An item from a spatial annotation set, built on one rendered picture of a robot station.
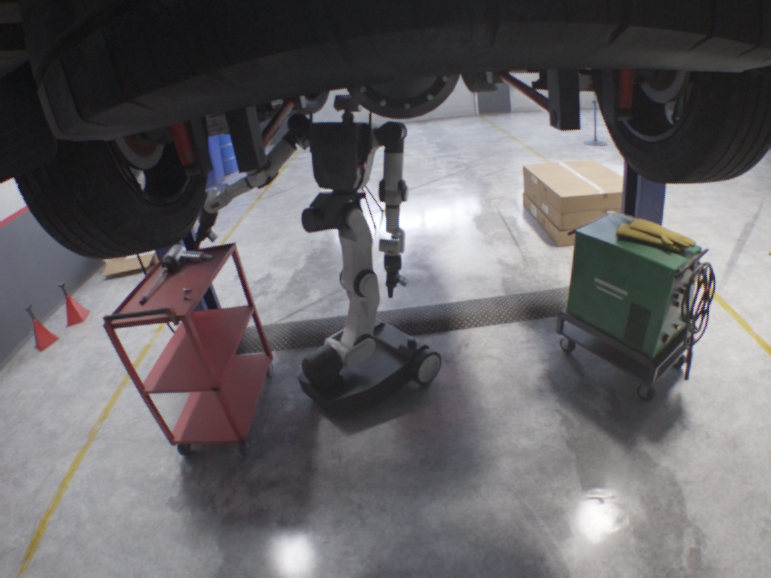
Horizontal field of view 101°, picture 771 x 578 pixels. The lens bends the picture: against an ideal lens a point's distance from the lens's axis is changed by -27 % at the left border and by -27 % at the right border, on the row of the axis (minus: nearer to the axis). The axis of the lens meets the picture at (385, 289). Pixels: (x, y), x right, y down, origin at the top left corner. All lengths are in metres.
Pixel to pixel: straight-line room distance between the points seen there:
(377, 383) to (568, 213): 2.26
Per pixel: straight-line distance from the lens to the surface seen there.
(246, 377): 2.57
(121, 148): 1.27
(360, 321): 2.22
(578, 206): 3.77
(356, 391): 2.20
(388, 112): 1.08
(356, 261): 2.08
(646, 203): 2.91
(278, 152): 2.01
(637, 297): 2.16
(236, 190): 2.04
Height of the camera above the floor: 1.64
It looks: 29 degrees down
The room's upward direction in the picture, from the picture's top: 9 degrees counter-clockwise
